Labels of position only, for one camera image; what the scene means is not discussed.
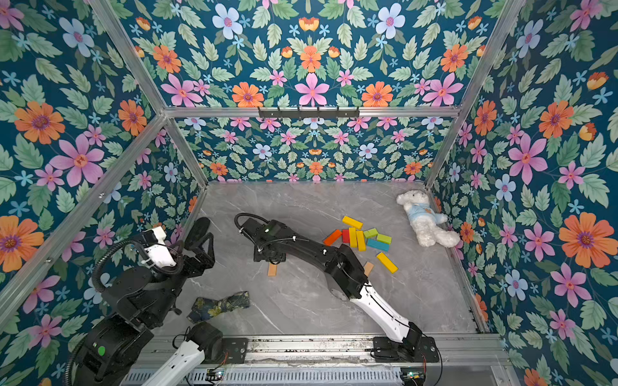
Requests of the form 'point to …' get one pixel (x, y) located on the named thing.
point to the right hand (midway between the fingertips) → (270, 252)
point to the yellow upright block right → (361, 240)
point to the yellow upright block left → (353, 237)
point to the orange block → (332, 237)
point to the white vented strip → (294, 376)
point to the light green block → (371, 233)
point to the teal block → (377, 244)
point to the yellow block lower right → (387, 262)
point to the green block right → (384, 239)
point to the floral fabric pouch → (203, 308)
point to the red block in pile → (345, 236)
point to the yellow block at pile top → (352, 222)
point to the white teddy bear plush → (425, 219)
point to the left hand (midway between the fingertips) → (203, 239)
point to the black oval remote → (200, 227)
